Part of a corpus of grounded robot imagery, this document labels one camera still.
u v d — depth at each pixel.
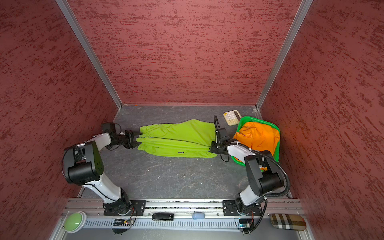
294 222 0.68
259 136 0.92
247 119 1.03
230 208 0.74
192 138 1.00
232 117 1.13
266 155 0.46
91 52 0.88
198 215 0.71
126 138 0.83
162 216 0.69
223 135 0.75
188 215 0.74
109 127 0.78
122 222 0.72
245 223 0.71
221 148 0.69
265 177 0.46
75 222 0.69
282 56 0.90
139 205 0.75
